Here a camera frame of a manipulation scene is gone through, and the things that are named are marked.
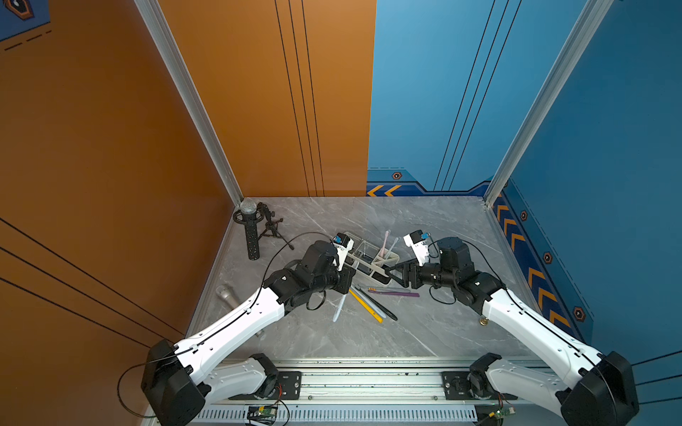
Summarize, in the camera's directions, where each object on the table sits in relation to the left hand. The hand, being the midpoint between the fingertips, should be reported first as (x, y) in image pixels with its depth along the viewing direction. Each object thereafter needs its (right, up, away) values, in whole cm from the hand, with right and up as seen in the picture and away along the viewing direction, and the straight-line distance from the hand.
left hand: (355, 268), depth 76 cm
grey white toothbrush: (+5, -14, +13) cm, 20 cm away
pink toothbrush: (+9, +3, +14) cm, 17 cm away
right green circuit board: (+39, -37, -6) cm, 54 cm away
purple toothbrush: (+14, -11, +16) cm, 24 cm away
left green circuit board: (-25, -38, -4) cm, 46 cm away
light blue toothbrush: (+12, +5, +11) cm, 17 cm away
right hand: (+10, 0, -1) cm, 10 cm away
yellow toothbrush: (+4, -15, +13) cm, 20 cm away
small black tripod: (-31, +12, +24) cm, 41 cm away
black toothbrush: (+7, -14, +13) cm, 21 cm away
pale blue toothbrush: (-5, -11, -3) cm, 12 cm away
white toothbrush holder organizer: (+5, +1, +12) cm, 13 cm away
